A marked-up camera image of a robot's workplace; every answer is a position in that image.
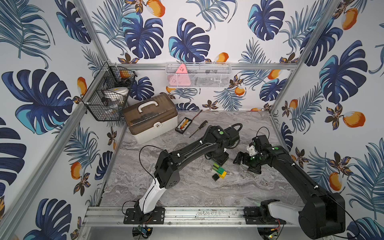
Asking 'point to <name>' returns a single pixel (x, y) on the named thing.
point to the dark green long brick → (220, 170)
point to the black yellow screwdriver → (201, 126)
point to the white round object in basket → (116, 93)
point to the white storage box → (151, 117)
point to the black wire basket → (101, 109)
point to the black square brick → (215, 177)
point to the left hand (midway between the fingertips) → (217, 158)
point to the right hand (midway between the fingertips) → (241, 164)
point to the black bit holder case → (183, 125)
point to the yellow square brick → (223, 175)
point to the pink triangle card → (181, 78)
